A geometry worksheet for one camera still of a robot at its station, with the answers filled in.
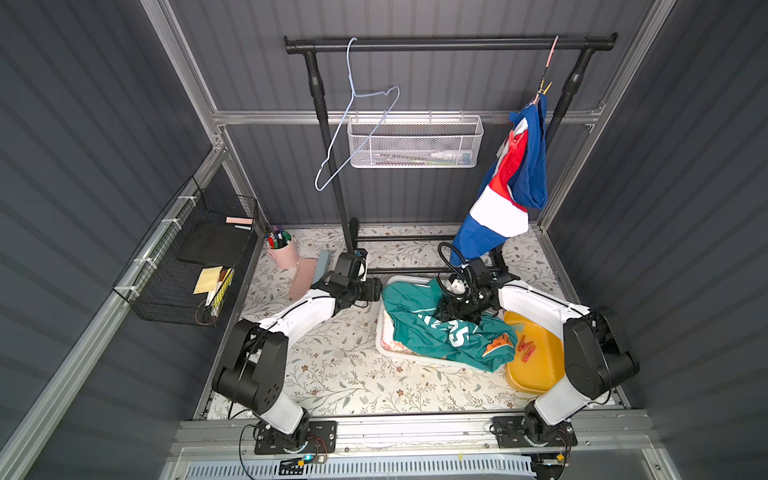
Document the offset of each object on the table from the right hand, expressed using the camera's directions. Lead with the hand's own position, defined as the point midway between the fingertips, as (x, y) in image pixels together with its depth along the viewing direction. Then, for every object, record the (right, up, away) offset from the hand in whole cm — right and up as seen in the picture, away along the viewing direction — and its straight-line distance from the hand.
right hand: (447, 319), depth 88 cm
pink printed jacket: (-18, -4, -8) cm, 20 cm away
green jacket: (+6, -3, -15) cm, 16 cm away
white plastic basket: (-20, +3, -4) cm, 20 cm away
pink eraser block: (-47, +11, +13) cm, 51 cm away
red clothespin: (+23, -9, -2) cm, 25 cm away
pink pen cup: (-54, +21, +11) cm, 59 cm away
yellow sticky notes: (-62, +13, -16) cm, 65 cm away
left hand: (-22, +10, +2) cm, 24 cm away
